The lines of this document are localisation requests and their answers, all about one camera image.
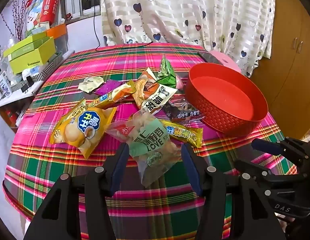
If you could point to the round red basket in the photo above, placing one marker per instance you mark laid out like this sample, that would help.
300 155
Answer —
220 97

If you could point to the pink green plaid tablecloth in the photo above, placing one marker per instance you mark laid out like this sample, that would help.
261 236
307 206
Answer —
44 160

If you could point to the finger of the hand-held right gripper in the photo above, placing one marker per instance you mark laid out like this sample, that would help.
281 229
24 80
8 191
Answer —
252 171
266 146

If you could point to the colourful gift bag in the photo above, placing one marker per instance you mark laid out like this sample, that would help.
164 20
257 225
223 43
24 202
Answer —
34 10

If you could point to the red gift bag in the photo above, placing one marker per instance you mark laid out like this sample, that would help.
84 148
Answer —
51 2

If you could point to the orange lidded storage bin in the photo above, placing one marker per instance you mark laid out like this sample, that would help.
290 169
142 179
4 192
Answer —
57 31

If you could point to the large lime green box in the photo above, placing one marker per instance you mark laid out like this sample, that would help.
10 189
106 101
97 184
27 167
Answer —
32 60

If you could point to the purple snack packet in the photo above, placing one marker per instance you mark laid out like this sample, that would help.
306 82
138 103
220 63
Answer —
107 87

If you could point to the orange brown snack packet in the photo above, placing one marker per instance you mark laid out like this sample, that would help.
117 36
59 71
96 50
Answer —
150 90

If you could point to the dark plum snack packet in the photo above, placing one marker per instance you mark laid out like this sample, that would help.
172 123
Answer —
185 110

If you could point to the gold orange snack bar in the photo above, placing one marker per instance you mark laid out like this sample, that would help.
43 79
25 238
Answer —
112 96

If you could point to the black white patterned box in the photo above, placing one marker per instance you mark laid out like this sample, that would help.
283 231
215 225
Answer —
47 67

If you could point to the clear peanut bag green label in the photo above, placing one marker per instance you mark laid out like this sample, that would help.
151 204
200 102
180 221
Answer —
147 140

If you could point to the white side table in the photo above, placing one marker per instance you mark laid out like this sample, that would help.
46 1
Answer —
9 100

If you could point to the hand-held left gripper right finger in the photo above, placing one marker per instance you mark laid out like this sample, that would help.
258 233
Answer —
192 170

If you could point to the black smartphone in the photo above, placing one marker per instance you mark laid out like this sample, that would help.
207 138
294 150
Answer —
208 57

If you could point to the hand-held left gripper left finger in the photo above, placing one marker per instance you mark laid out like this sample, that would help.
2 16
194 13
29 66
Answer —
119 165

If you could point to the pink snack packet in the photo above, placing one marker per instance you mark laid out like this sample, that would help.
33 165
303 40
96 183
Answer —
180 82

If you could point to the cream green snack packet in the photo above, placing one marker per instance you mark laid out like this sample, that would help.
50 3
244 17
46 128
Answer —
89 83

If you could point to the white heart print curtain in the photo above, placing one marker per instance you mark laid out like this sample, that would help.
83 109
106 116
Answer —
182 12

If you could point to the yellow biscuit bag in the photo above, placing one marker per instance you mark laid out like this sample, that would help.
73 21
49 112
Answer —
77 130

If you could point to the wooden wardrobe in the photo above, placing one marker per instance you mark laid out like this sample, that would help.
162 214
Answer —
290 55

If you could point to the purple budded branches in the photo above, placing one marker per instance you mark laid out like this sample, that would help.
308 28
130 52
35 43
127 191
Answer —
17 22

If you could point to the thin lime green box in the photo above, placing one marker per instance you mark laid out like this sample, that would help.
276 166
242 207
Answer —
24 46

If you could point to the pink plastic stool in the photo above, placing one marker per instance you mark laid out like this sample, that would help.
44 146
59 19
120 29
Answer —
227 60

